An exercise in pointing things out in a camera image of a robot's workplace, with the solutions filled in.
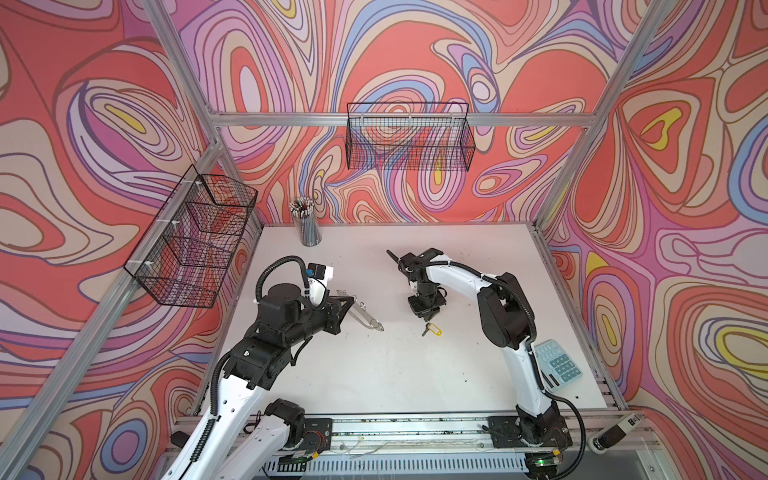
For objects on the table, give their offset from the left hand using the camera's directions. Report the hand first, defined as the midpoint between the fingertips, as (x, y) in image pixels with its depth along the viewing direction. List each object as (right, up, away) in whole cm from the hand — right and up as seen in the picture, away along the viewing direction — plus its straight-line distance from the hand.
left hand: (355, 300), depth 68 cm
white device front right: (+57, -34, +1) cm, 67 cm away
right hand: (+21, -11, +25) cm, 34 cm away
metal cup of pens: (-21, +24, +34) cm, 46 cm away
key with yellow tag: (+21, -13, +23) cm, 34 cm away
